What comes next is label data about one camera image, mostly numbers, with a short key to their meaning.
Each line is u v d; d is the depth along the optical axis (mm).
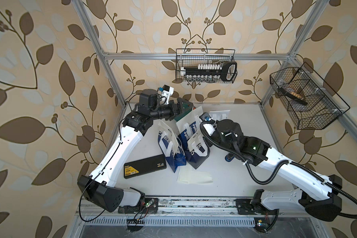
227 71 841
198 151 786
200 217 717
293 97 737
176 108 574
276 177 413
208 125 537
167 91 619
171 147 731
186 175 848
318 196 396
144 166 852
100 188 381
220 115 848
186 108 597
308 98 759
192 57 910
